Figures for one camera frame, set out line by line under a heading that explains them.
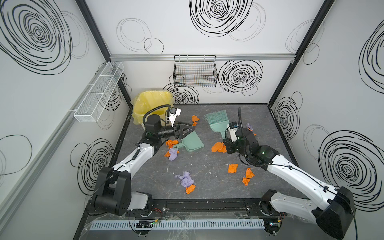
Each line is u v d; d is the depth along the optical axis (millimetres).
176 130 666
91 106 727
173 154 911
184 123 751
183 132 708
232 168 868
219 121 802
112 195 413
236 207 754
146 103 967
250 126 1055
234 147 662
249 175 845
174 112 680
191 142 987
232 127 669
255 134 1020
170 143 963
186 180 812
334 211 375
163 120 644
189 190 786
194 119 1105
